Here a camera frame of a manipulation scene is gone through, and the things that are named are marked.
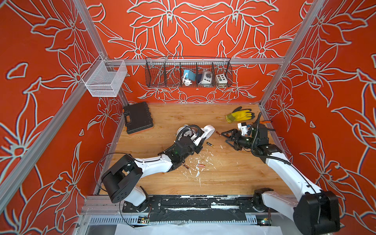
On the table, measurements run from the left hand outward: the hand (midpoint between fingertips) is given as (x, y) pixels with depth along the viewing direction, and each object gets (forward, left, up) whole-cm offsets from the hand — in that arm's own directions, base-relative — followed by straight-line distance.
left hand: (203, 134), depth 81 cm
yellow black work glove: (+30, -30, -15) cm, 45 cm away
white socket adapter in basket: (+34, -1, +15) cm, 37 cm away
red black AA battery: (-13, +8, -17) cm, 23 cm away
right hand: (-3, -9, +3) cm, 10 cm away
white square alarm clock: (0, -3, +4) cm, 5 cm away
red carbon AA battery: (-11, 0, -16) cm, 20 cm away
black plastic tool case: (+19, +46, -10) cm, 51 cm away
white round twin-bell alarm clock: (-6, +10, +11) cm, 16 cm away
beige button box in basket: (+37, -11, +12) cm, 40 cm away
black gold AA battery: (+4, -6, -16) cm, 17 cm away
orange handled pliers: (+26, -49, -17) cm, 58 cm away
